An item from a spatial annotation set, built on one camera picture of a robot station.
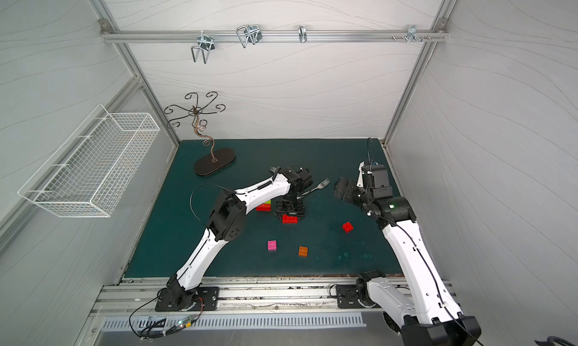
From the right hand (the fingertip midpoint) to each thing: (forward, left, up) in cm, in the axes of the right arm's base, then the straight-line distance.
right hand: (347, 188), depth 75 cm
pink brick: (-13, +26, -21) cm, 36 cm away
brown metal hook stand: (+25, +58, +9) cm, 64 cm away
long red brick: (-2, +20, -21) cm, 29 cm away
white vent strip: (-38, +45, -23) cm, 63 cm away
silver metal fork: (+17, +5, -22) cm, 28 cm away
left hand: (-2, +18, -22) cm, 28 cm away
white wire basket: (-6, +81, +11) cm, 82 cm away
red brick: (-4, -3, -22) cm, 23 cm away
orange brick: (-15, +15, -21) cm, 30 cm away
